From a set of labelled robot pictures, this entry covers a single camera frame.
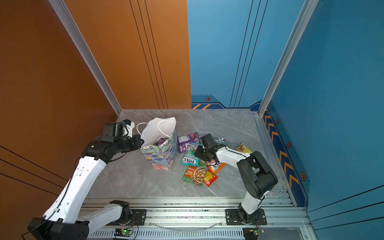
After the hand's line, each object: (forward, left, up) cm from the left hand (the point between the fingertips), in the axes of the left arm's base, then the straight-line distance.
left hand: (144, 139), depth 75 cm
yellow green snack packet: (+7, -56, -19) cm, 59 cm away
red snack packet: (-11, -34, -22) cm, 42 cm away
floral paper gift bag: (+12, -2, -18) cm, 21 cm away
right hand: (+3, -25, -20) cm, 32 cm away
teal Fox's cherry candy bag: (+13, -43, -20) cm, 49 cm away
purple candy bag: (+14, -17, -21) cm, 30 cm away
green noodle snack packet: (-9, -26, -23) cm, 36 cm away
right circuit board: (-36, -54, -25) cm, 69 cm away
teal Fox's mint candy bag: (0, -22, -20) cm, 30 cm away
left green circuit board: (-36, +8, -25) cm, 45 cm away
